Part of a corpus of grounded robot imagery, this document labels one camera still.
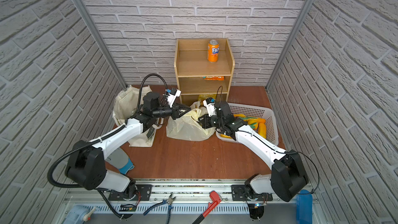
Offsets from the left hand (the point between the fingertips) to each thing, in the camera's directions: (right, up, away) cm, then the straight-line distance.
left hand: (190, 107), depth 76 cm
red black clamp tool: (+12, -43, -4) cm, 45 cm away
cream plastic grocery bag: (-3, -12, +11) cm, 17 cm away
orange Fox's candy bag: (+14, +18, +24) cm, 33 cm away
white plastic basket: (+41, -4, +21) cm, 46 cm away
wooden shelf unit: (+6, +24, +13) cm, 28 cm away
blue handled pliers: (-9, -44, -6) cm, 46 cm away
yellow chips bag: (+6, +6, +34) cm, 35 cm away
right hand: (+4, -6, +3) cm, 8 cm away
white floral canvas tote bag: (-39, +2, +12) cm, 41 cm away
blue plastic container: (+53, -46, -7) cm, 71 cm away
